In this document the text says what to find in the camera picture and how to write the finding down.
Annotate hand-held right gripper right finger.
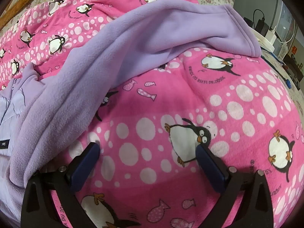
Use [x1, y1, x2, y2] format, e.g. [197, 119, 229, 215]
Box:
[195, 144, 274, 228]

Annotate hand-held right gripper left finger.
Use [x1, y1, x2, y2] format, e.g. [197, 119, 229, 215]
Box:
[21, 142, 101, 228]

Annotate purple fleece garment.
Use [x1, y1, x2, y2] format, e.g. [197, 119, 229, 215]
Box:
[0, 0, 261, 228]

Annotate pink penguin print blanket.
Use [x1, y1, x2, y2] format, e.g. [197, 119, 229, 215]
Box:
[0, 0, 304, 228]

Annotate dark box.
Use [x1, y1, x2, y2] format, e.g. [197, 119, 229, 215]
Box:
[284, 54, 304, 78]

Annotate white power adapter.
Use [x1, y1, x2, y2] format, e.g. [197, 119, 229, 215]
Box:
[264, 26, 279, 44]

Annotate black power adapter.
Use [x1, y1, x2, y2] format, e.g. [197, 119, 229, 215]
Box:
[253, 9, 270, 35]

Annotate orange patterned pillow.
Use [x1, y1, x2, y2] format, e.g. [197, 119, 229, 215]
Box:
[0, 0, 45, 29]

